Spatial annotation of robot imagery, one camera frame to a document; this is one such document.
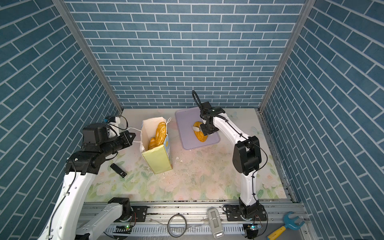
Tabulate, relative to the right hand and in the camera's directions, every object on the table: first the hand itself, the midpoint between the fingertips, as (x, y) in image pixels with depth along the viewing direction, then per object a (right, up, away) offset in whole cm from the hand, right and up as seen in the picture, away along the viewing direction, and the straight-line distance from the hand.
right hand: (207, 129), depth 92 cm
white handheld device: (+3, -43, -23) cm, 49 cm away
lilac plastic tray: (-15, +7, +23) cm, 29 cm away
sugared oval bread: (-5, -3, +8) cm, 10 cm away
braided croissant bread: (-33, -9, -5) cm, 34 cm away
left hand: (-34, -1, -23) cm, 41 cm away
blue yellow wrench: (+38, -44, -22) cm, 62 cm away
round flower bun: (-25, -2, -13) cm, 29 cm away
